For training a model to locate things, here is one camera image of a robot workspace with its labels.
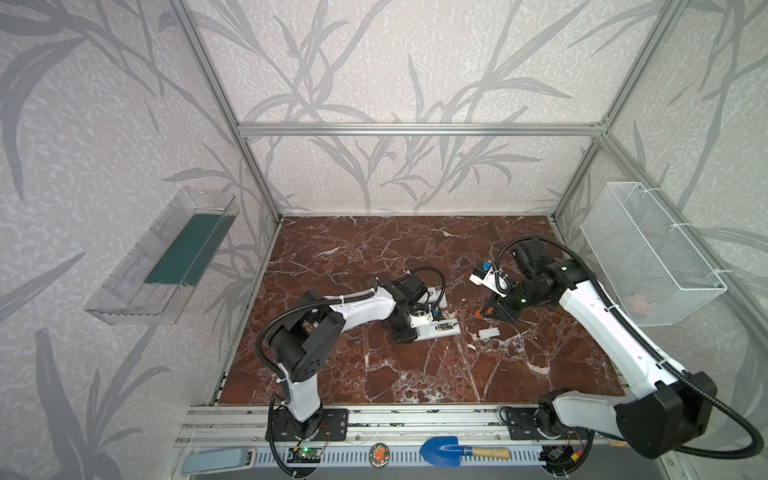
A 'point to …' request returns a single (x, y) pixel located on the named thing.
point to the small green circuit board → (304, 455)
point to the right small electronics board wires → (562, 456)
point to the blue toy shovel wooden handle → (446, 450)
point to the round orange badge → (379, 455)
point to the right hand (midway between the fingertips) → (487, 298)
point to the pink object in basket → (638, 306)
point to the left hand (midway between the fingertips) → (411, 323)
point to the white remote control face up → (438, 329)
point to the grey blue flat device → (219, 460)
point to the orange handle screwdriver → (477, 312)
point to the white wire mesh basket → (655, 269)
